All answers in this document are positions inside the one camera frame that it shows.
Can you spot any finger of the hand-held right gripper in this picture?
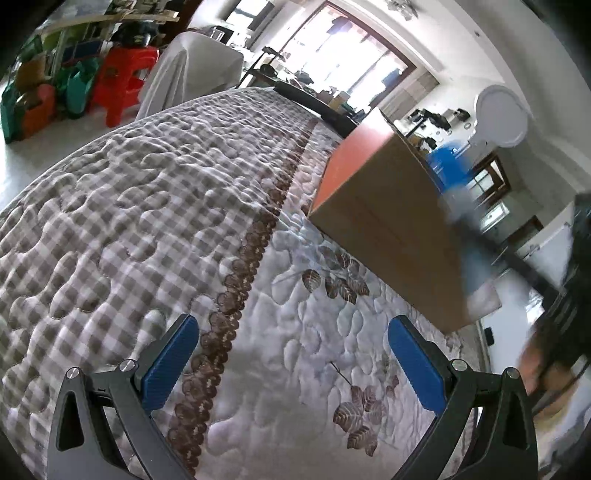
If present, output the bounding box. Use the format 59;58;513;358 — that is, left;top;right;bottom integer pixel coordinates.
452;217;561;301

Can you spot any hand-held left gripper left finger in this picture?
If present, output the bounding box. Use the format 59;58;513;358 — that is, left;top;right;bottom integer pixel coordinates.
46;313;201;480

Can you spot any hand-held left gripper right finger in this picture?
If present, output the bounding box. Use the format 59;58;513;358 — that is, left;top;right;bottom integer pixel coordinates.
387;315;540;480

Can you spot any clear tube blue cap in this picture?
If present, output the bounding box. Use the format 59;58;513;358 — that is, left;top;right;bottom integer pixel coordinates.
425;142;502;301

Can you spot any brown cardboard box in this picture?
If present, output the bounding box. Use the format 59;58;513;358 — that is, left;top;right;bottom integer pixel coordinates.
307;107;503;334

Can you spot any person's right forearm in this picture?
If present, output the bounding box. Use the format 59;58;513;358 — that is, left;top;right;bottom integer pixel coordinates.
519;332;583;430

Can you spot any wooden framed window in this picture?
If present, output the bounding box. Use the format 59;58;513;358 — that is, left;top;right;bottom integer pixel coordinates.
466;154;513;204

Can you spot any checked leaf print quilt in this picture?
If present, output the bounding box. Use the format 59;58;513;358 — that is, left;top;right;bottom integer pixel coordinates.
0;85;490;480

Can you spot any orange bin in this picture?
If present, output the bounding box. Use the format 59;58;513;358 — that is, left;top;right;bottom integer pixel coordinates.
21;85;58;139

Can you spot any red plastic stool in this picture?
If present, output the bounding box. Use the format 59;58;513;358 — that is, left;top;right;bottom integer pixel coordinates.
90;46;160;127

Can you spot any green bag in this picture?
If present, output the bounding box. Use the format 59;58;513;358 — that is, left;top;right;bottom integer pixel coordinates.
0;83;24;144
55;60;105;118

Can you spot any white cloth covered chair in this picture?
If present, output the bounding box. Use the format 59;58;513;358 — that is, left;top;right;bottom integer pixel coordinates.
136;31;245;121

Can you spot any black bed end rail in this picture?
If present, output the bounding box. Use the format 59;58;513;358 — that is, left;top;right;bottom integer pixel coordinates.
272;80;358;137

